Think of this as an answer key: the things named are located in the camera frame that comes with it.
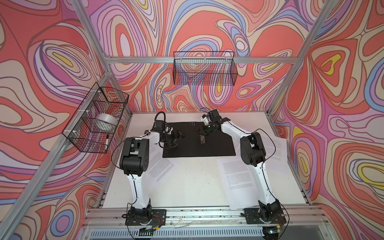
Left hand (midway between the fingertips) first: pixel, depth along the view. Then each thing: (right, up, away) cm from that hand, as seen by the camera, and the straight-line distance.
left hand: (183, 139), depth 98 cm
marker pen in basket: (-35, +1, -27) cm, 44 cm away
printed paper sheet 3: (+61, -12, -3) cm, 62 cm away
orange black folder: (+9, -4, +3) cm, 10 cm away
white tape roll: (-36, +10, -28) cm, 47 cm away
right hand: (+10, +3, +3) cm, 11 cm away
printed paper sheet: (-13, -18, -8) cm, 24 cm away
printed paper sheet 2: (+33, -24, -14) cm, 44 cm away
